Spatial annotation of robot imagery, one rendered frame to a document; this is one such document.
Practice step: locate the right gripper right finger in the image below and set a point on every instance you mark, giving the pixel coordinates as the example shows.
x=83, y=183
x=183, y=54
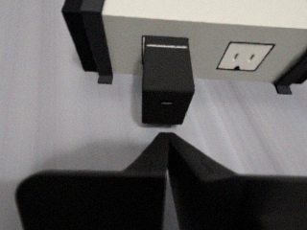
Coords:
x=204, y=201

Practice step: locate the black charger with brass prongs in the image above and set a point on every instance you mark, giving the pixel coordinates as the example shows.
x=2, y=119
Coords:
x=167, y=83

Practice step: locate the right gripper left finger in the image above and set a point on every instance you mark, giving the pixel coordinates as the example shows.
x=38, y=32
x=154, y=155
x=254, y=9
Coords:
x=98, y=200

